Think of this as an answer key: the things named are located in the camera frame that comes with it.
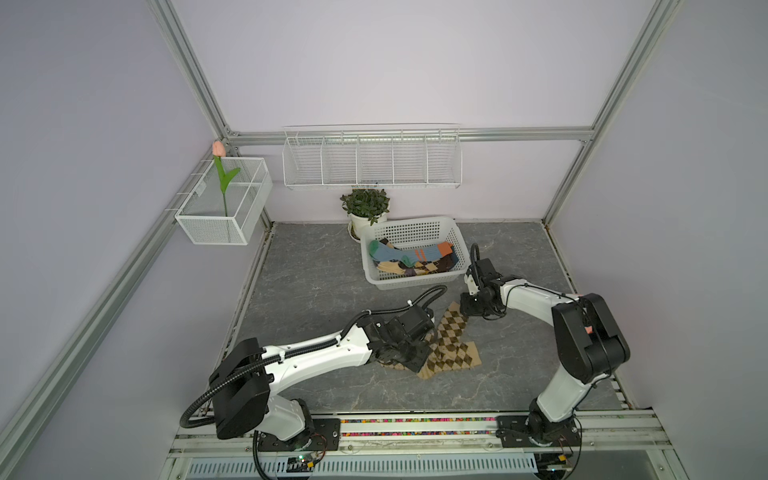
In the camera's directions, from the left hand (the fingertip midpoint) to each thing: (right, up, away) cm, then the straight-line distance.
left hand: (419, 359), depth 76 cm
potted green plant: (-17, +43, +26) cm, 53 cm away
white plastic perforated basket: (0, +34, +35) cm, 49 cm away
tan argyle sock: (+8, +1, +12) cm, 15 cm away
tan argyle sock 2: (+14, -3, +9) cm, 17 cm away
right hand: (+16, +10, +20) cm, 28 cm away
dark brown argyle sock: (+3, +22, +27) cm, 34 cm away
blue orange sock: (-11, +27, +29) cm, 41 cm away
